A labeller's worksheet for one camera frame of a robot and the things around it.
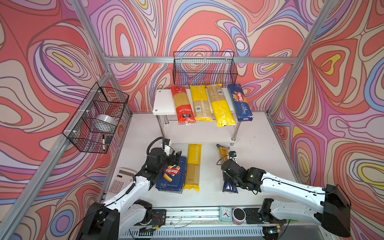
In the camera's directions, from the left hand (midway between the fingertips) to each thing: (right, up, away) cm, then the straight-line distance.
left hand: (175, 149), depth 85 cm
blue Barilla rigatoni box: (0, -15, -5) cm, 16 cm away
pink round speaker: (+32, -29, -16) cm, 46 cm away
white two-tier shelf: (-4, +23, -10) cm, 25 cm away
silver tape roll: (-31, +15, -15) cm, 38 cm away
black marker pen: (-33, +5, -13) cm, 36 cm away
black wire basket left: (-39, +13, -13) cm, 43 cm away
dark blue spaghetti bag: (+29, -17, -11) cm, 35 cm away
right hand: (+30, -13, -4) cm, 33 cm away
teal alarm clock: (+27, -31, -12) cm, 42 cm away
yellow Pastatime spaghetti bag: (+11, -15, +1) cm, 18 cm away
